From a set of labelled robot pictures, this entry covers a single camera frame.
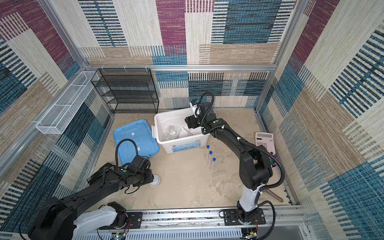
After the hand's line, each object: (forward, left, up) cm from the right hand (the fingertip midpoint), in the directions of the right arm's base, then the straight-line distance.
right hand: (192, 118), depth 88 cm
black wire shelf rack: (+32, +47, -3) cm, 57 cm away
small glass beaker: (-2, +17, -14) cm, 22 cm away
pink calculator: (-5, -48, -18) cm, 51 cm away
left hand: (-26, +23, -18) cm, 39 cm away
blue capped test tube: (-16, -8, -6) cm, 19 cm away
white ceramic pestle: (+3, +10, -19) cm, 22 cm away
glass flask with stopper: (+2, +14, -16) cm, 21 cm away
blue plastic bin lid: (+7, +37, -20) cm, 43 cm away
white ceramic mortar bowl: (-29, +21, -19) cm, 41 cm away
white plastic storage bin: (-12, +4, -8) cm, 15 cm away
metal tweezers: (+4, +3, -18) cm, 19 cm away
